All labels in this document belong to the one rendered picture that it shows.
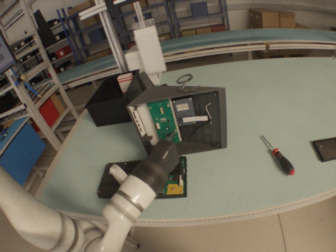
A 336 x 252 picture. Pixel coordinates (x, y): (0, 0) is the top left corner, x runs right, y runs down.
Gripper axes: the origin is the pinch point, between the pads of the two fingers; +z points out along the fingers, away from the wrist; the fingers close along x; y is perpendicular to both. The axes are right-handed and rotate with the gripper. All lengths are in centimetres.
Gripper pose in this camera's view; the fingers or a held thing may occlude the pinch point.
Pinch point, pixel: (175, 131)
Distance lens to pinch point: 49.1
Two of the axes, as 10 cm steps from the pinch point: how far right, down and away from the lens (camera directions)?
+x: -2.3, -7.5, -6.2
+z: 5.4, -6.3, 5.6
